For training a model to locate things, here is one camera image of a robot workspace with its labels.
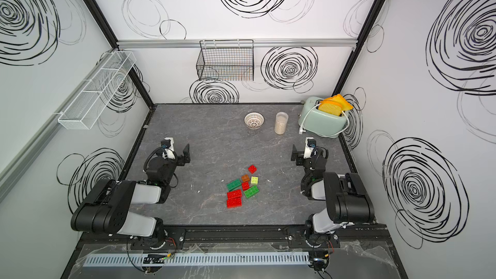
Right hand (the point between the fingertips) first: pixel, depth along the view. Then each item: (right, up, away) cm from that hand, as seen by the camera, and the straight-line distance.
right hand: (306, 145), depth 90 cm
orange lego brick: (-29, -15, -1) cm, 33 cm away
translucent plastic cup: (-10, +13, +12) cm, 20 cm away
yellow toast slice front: (+12, +18, +1) cm, 22 cm away
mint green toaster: (+6, +12, +6) cm, 15 cm away
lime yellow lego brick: (-24, -16, -2) cm, 29 cm away
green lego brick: (-34, -18, -3) cm, 38 cm away
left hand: (-60, +1, -1) cm, 60 cm away
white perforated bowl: (-24, +12, +21) cm, 34 cm away
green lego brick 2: (-26, -20, -5) cm, 33 cm away
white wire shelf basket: (-89, +18, -16) cm, 92 cm away
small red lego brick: (-25, -12, +1) cm, 28 cm away
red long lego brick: (-33, -21, -7) cm, 40 cm away
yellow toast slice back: (+17, +22, +3) cm, 28 cm away
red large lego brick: (-33, -22, -9) cm, 41 cm away
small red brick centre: (-28, -18, -3) cm, 34 cm away
